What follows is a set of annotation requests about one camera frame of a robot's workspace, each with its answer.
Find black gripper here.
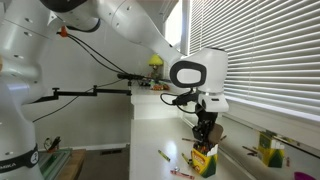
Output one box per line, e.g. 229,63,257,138
193,111,220,143

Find yellow green crayon box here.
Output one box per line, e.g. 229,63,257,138
190,123,225,179

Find yellow crayon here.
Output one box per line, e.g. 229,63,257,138
181,152,193,165

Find lime green crayon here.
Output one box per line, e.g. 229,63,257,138
157,149,172,163

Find red crayon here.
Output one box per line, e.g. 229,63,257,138
169,169,196,180

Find white cabinet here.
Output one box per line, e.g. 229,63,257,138
130,83,185,120

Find orange toy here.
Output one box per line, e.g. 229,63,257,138
150,82,171,92

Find small dark toy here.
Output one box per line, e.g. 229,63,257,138
137,79,151,88

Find yellow toy lamp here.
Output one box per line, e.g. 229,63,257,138
148,54,165,82

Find floor vent grille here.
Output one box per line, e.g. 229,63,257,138
99,148,123,156

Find large white window blind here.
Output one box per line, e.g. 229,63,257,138
189,0,320,117

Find wooden bench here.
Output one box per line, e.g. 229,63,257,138
56,149,87,180

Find black red clamp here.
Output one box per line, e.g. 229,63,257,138
43,135,63,154

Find green glass tray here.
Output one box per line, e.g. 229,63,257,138
38,148,73,180

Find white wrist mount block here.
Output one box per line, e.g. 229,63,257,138
198,92,230,113

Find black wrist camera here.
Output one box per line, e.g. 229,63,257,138
173,92,200,107

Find black stereo camera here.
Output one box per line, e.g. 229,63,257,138
116,73,144,81

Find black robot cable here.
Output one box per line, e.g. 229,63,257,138
66,33,200,115
69,35,148,77

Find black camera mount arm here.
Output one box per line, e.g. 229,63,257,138
28,84,133,105

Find thin black camera cable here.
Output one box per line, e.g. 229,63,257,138
32,79,125,124

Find orange cable clip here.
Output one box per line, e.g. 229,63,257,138
58,25,69,38

